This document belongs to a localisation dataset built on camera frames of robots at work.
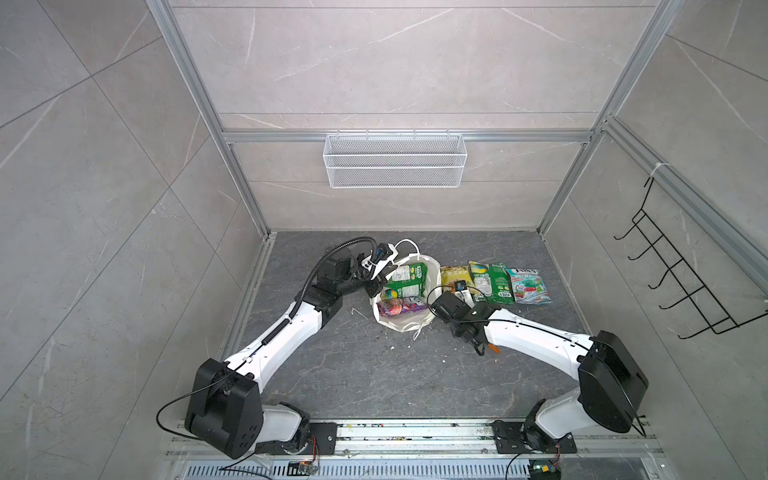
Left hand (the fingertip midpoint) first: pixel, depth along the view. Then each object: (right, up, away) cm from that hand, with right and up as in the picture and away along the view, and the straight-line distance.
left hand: (393, 257), depth 77 cm
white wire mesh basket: (+1, +33, +23) cm, 41 cm away
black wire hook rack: (+67, -9, -15) cm, 69 cm away
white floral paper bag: (+5, -19, +9) cm, 21 cm away
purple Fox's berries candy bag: (+2, -15, +11) cm, 18 cm away
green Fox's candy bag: (+35, -8, +24) cm, 44 cm away
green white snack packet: (+5, -8, +18) cm, 20 cm away
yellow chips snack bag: (+21, -6, +25) cm, 33 cm away
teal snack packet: (+47, -10, +23) cm, 53 cm away
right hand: (+22, -18, +10) cm, 30 cm away
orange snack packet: (+20, -18, -19) cm, 33 cm away
